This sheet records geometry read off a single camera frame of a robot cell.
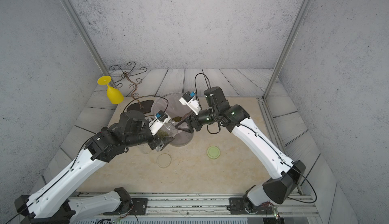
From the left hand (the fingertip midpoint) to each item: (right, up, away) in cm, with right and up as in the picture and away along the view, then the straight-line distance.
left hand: (169, 131), depth 65 cm
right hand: (+5, +3, -3) cm, 7 cm away
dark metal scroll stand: (-30, +30, +26) cm, 50 cm away
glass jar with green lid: (+1, +1, -4) cm, 4 cm away
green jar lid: (+21, -16, +26) cm, 37 cm away
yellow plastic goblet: (-39, +18, +25) cm, 50 cm away
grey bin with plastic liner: (-5, +11, +24) cm, 27 cm away
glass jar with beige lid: (-8, -5, -8) cm, 12 cm away
